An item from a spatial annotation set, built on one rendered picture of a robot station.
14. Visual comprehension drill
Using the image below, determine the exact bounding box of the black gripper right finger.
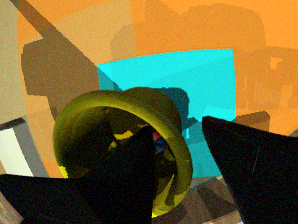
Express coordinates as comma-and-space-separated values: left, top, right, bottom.
202, 116, 298, 224

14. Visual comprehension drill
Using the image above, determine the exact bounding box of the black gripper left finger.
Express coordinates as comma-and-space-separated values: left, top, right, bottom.
0, 127, 156, 224

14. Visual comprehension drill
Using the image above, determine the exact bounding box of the cream flat rectangular block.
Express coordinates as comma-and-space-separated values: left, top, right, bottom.
0, 123, 49, 177

